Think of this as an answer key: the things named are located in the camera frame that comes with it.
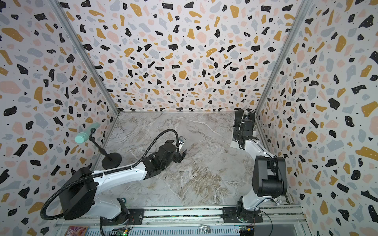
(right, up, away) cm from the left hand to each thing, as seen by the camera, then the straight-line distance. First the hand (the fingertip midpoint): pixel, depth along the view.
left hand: (182, 144), depth 83 cm
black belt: (+41, +20, +30) cm, 54 cm away
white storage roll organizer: (+34, -1, +17) cm, 38 cm away
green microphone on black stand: (-46, -11, +9) cm, 48 cm away
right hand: (+38, +9, +11) cm, 41 cm away
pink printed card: (-47, -38, -15) cm, 63 cm away
